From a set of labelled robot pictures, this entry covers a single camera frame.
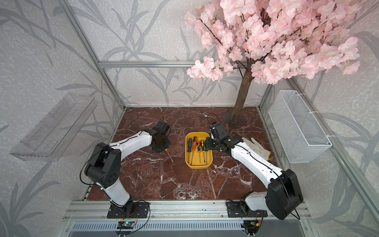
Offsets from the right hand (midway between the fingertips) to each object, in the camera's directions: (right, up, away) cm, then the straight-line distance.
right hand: (207, 142), depth 84 cm
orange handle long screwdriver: (-8, -3, +13) cm, 15 cm away
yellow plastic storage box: (-7, -13, +8) cm, 17 cm away
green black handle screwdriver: (-10, -2, +13) cm, 17 cm away
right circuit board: (+22, -41, -10) cm, 47 cm away
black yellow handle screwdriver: (-3, -4, +13) cm, 13 cm away
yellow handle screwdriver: (-25, -5, +5) cm, 26 cm away
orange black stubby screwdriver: (-5, -7, +12) cm, 15 cm away
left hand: (-24, -4, +9) cm, 26 cm away
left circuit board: (-40, -38, -13) cm, 57 cm away
